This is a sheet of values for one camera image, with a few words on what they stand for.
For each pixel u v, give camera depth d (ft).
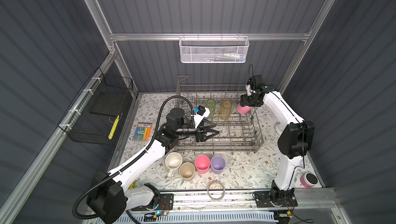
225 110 3.25
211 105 3.06
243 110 3.08
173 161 2.78
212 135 2.12
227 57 3.01
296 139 1.70
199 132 1.97
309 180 2.46
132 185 2.56
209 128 2.22
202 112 1.96
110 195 1.28
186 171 2.66
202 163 2.78
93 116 2.37
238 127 3.33
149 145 1.69
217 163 2.77
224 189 2.52
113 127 2.26
